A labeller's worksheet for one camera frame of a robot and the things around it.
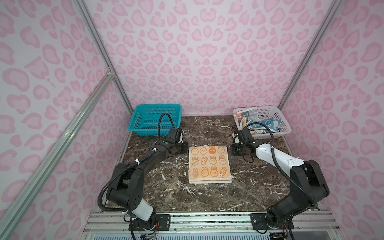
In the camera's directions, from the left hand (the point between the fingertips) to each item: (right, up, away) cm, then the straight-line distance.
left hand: (188, 145), depth 90 cm
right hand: (+26, -2, 0) cm, 26 cm away
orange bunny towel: (+13, -12, +4) cm, 18 cm away
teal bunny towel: (+58, +13, +12) cm, 60 cm away
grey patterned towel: (+37, +17, +15) cm, 44 cm away
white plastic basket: (+56, +22, +24) cm, 65 cm away
